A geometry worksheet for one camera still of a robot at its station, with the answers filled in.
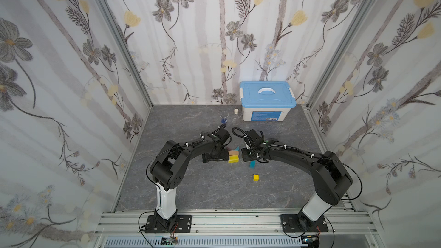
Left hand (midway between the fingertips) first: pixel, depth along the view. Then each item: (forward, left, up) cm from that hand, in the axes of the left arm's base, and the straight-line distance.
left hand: (222, 158), depth 94 cm
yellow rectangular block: (-1, -6, +2) cm, 7 cm away
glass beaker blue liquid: (+28, -2, +5) cm, 28 cm away
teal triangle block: (+5, -9, +3) cm, 10 cm away
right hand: (+1, -14, +7) cm, 15 cm away
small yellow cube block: (-12, -17, +1) cm, 21 cm away
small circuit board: (-37, +24, -1) cm, 44 cm away
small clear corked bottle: (+28, -10, -1) cm, 30 cm away
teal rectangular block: (-5, -16, +2) cm, 17 cm away
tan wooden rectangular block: (+2, -6, +3) cm, 7 cm away
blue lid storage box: (+30, -28, +14) cm, 43 cm away
